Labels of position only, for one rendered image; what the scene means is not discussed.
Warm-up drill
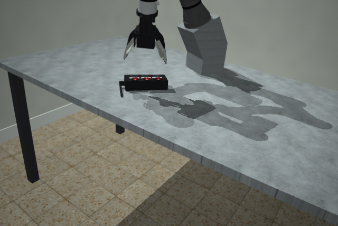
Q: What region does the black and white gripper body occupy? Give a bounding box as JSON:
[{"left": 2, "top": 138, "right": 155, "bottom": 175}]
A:
[{"left": 134, "top": 8, "right": 158, "bottom": 49}]

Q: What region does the black power strip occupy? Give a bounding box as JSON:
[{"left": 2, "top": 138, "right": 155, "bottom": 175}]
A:
[{"left": 120, "top": 74, "right": 168, "bottom": 96}]

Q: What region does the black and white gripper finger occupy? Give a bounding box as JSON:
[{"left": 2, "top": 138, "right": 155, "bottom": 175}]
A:
[
  {"left": 155, "top": 30, "right": 167, "bottom": 64},
  {"left": 124, "top": 28, "right": 136, "bottom": 59}
]

